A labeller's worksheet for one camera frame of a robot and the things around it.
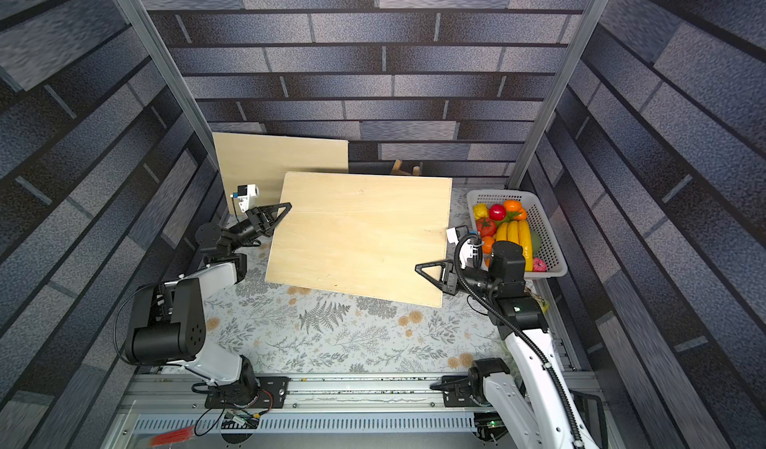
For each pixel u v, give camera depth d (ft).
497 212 3.29
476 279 2.04
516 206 3.38
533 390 1.47
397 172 3.18
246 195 2.43
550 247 3.05
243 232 2.34
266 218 2.38
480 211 3.39
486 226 3.32
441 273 2.04
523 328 1.54
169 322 1.50
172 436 2.25
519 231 3.05
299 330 2.77
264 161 5.12
